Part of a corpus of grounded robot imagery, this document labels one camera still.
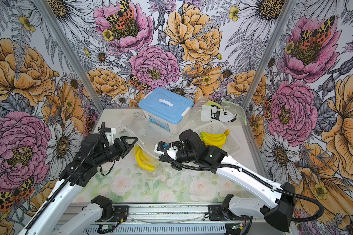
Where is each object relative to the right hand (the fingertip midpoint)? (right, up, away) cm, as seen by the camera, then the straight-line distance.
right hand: (163, 160), depth 66 cm
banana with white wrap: (-14, -5, +21) cm, 25 cm away
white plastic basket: (+39, +3, +28) cm, 48 cm away
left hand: (-13, +6, +4) cm, 15 cm away
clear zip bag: (-27, +15, +48) cm, 57 cm away
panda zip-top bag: (+39, +24, +39) cm, 60 cm away
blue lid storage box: (-2, +24, +31) cm, 39 cm away
